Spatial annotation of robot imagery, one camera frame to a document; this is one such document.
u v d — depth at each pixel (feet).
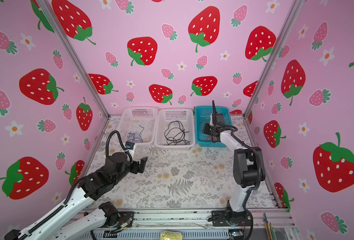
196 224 2.40
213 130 2.72
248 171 1.63
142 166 2.17
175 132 3.60
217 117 2.45
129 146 2.05
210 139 2.75
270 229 2.29
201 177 2.90
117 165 1.72
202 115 3.89
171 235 2.17
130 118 3.77
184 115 3.76
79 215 1.57
